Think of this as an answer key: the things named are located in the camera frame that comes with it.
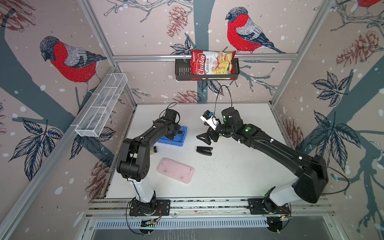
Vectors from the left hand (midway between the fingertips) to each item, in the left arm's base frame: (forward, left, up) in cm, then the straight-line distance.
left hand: (177, 128), depth 94 cm
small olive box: (-12, +16, -6) cm, 21 cm away
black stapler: (-12, -18, -8) cm, 23 cm away
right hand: (-12, -14, +14) cm, 23 cm away
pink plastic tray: (-22, +1, -12) cm, 25 cm away
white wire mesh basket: (-11, +39, +20) cm, 45 cm away
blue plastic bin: (-2, 0, -9) cm, 10 cm away
